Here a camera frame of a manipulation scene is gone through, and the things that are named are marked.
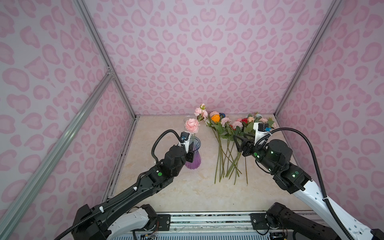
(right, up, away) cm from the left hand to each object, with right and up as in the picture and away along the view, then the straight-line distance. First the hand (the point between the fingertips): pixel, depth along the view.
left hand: (191, 140), depth 73 cm
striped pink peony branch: (+5, +13, +2) cm, 14 cm away
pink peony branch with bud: (+22, +9, +31) cm, 39 cm away
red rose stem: (+37, +11, +35) cm, 53 cm away
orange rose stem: (+20, +3, +32) cm, 38 cm away
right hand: (+21, +3, -8) cm, 22 cm away
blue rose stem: (+21, +15, +39) cm, 47 cm away
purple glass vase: (+3, -14, +15) cm, 20 cm away
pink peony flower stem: (0, +7, -2) cm, 7 cm away
